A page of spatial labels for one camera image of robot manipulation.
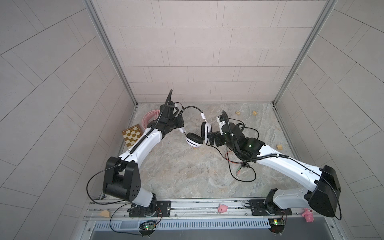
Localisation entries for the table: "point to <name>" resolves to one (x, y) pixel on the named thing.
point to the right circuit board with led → (277, 225)
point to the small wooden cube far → (254, 113)
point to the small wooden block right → (279, 147)
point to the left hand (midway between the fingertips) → (186, 117)
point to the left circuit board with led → (147, 228)
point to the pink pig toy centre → (222, 208)
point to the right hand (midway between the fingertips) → (213, 132)
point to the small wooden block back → (237, 113)
